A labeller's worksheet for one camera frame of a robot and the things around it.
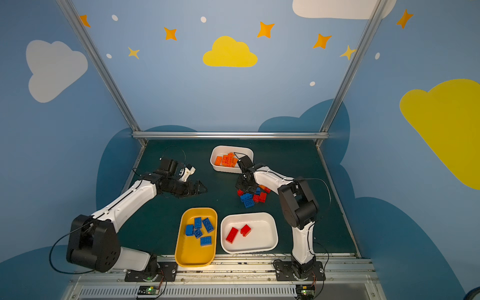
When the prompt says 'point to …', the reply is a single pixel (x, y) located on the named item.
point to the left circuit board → (148, 290)
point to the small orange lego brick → (218, 160)
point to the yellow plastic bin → (189, 252)
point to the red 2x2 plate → (256, 198)
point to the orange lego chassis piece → (229, 160)
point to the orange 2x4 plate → (262, 187)
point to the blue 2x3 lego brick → (198, 222)
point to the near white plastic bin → (263, 235)
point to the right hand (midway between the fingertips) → (241, 187)
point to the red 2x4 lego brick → (232, 234)
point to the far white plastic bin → (238, 151)
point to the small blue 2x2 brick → (197, 233)
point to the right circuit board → (305, 289)
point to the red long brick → (240, 192)
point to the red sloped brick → (263, 197)
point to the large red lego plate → (267, 190)
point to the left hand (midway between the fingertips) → (199, 190)
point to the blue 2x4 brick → (207, 225)
